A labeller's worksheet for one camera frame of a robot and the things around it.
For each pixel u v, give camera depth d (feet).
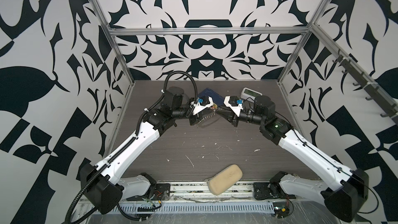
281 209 2.34
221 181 2.45
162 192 2.42
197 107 1.88
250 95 3.55
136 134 1.50
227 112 2.06
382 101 1.77
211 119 2.21
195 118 1.95
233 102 1.80
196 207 2.13
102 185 1.22
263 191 2.44
